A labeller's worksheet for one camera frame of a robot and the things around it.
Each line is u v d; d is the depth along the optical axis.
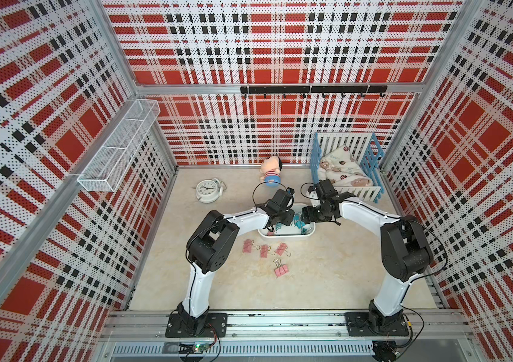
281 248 0.90
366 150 1.15
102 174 0.79
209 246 0.53
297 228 0.97
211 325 0.73
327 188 0.77
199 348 0.69
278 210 0.77
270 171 1.10
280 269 0.84
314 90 0.90
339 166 1.18
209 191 1.05
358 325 0.72
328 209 0.70
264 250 0.90
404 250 0.49
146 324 0.75
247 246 0.91
